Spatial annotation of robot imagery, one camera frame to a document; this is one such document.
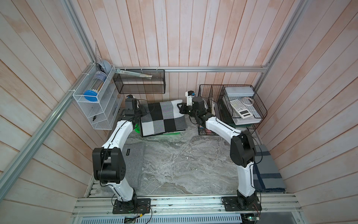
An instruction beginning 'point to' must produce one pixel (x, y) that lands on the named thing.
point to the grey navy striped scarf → (267, 176)
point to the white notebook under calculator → (251, 120)
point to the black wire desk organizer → (218, 102)
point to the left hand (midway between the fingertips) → (143, 109)
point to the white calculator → (243, 111)
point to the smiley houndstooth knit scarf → (172, 133)
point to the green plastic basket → (137, 129)
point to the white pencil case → (239, 91)
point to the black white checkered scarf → (163, 117)
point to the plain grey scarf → (133, 154)
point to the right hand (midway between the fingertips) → (176, 103)
